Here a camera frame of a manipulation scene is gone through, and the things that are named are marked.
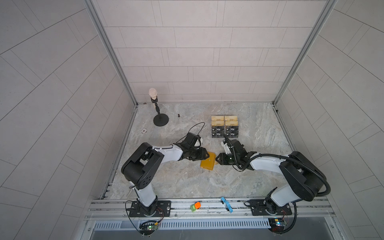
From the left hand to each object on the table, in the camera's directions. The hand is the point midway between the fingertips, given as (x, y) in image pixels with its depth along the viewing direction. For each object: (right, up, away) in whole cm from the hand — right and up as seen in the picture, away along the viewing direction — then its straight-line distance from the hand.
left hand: (208, 156), depth 89 cm
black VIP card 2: (+15, +16, +7) cm, 23 cm away
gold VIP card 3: (+6, +20, +7) cm, 22 cm away
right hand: (+5, -2, 0) cm, 5 cm away
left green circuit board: (-28, -26, -24) cm, 45 cm away
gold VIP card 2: (+15, +23, +7) cm, 28 cm away
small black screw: (-21, +25, +19) cm, 38 cm away
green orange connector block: (-8, -19, -19) cm, 27 cm away
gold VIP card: (+6, +23, +7) cm, 25 cm away
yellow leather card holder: (0, -3, -3) cm, 4 cm away
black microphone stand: (-33, +22, +16) cm, 43 cm away
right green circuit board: (+30, -25, -21) cm, 45 cm away
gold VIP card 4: (+15, +19, +7) cm, 26 cm away
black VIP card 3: (+16, +12, +7) cm, 22 cm away
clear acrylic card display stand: (+14, +18, +7) cm, 24 cm away
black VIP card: (+7, +16, +7) cm, 19 cm away
